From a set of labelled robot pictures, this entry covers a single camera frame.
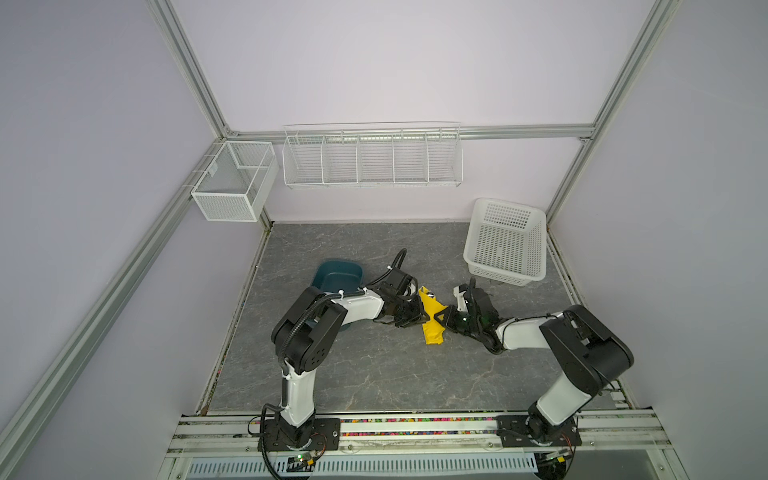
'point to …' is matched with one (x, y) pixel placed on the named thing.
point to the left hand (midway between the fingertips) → (431, 322)
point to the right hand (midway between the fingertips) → (434, 318)
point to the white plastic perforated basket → (506, 242)
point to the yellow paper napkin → (433, 331)
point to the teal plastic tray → (338, 275)
